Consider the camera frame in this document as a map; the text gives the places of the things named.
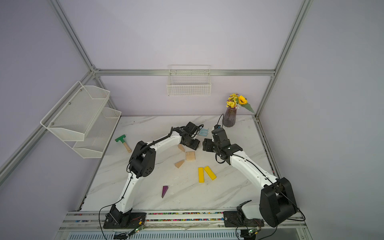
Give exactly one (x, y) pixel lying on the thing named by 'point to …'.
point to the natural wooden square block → (190, 155)
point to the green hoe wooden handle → (122, 139)
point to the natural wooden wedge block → (179, 164)
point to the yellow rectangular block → (201, 175)
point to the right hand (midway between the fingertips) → (209, 145)
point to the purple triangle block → (164, 190)
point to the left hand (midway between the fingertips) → (193, 145)
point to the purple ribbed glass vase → (229, 116)
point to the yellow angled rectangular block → (210, 173)
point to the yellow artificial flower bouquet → (235, 101)
